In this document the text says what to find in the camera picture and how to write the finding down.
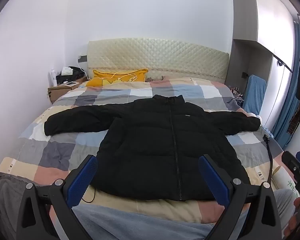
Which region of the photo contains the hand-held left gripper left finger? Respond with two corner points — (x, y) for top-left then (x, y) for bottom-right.
(16, 154), (98, 240)

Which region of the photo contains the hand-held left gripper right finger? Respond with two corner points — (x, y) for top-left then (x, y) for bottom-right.
(198, 154), (283, 240)

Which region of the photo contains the black puffer jacket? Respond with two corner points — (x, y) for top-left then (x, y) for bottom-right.
(44, 94), (262, 202)

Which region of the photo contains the person's right hand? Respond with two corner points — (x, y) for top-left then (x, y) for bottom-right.
(282, 197), (300, 239)

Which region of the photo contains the white pillow with green print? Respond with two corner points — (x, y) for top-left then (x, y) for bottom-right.
(272, 165), (300, 196)

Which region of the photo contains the checkered bedspread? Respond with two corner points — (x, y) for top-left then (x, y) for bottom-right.
(0, 77), (285, 224)

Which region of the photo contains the blue curtain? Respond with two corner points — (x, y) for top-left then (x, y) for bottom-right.
(271, 20), (300, 150)

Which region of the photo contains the blue cloth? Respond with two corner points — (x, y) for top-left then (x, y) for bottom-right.
(241, 74), (267, 117)

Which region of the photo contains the grey fleece cloth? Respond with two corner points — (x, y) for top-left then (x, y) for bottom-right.
(0, 171), (55, 240)

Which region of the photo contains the brown nightstand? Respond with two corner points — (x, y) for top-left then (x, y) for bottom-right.
(47, 76), (89, 104)

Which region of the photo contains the yellow pillow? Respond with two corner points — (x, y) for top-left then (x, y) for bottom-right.
(86, 68), (149, 87)

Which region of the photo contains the white bottle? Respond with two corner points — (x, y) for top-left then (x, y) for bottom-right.
(50, 69), (58, 87)

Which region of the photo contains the black bag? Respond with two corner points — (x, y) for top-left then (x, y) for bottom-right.
(56, 66), (87, 84)

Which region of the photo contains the cream quilted headboard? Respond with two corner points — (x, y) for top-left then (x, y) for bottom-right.
(86, 37), (230, 87)

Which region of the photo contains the grey white wardrobe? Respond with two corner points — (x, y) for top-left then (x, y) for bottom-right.
(225, 0), (300, 135)

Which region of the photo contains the thin black cable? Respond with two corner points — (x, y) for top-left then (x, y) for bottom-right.
(81, 187), (98, 204)

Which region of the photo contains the black strap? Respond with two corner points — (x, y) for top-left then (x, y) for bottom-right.
(262, 134), (274, 183)

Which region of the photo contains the black clothes rail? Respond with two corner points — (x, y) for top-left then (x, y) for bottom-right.
(272, 52), (294, 73)

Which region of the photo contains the white charging cable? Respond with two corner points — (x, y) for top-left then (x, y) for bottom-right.
(76, 56), (138, 83)

